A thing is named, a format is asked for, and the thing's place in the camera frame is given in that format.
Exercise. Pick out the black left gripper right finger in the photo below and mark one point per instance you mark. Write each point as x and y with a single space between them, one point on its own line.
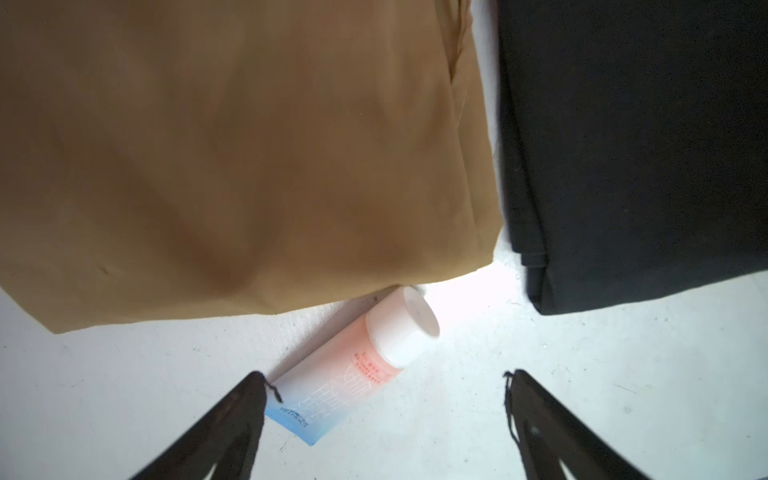
552 441

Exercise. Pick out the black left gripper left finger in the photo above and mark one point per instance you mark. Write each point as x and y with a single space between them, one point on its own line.
222 444

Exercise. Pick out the pink blue cosmetic tube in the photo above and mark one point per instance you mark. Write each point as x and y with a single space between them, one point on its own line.
321 390

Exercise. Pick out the khaki shorts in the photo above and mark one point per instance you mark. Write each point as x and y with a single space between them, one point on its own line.
193 159

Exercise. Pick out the black shirt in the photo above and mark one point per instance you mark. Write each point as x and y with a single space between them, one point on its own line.
634 146

